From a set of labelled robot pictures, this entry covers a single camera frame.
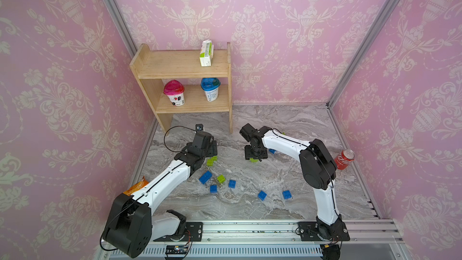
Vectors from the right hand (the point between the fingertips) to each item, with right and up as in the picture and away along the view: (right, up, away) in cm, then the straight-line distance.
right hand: (253, 157), depth 94 cm
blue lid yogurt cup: (-21, +36, -7) cm, 42 cm away
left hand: (-23, +7, -7) cm, 25 cm away
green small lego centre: (-16, -9, -7) cm, 20 cm away
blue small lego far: (+5, +8, -28) cm, 29 cm away
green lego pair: (-23, -3, 0) cm, 23 cm away
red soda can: (+42, 0, -8) cm, 43 cm away
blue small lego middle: (-11, -11, -8) cm, 18 cm away
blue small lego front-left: (-20, -13, -9) cm, 26 cm away
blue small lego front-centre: (+3, -16, -11) cm, 20 cm away
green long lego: (0, 0, -8) cm, 8 cm away
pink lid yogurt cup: (-38, +33, -10) cm, 51 cm away
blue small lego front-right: (+15, -15, -12) cm, 24 cm away
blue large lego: (-24, -9, -5) cm, 26 cm away
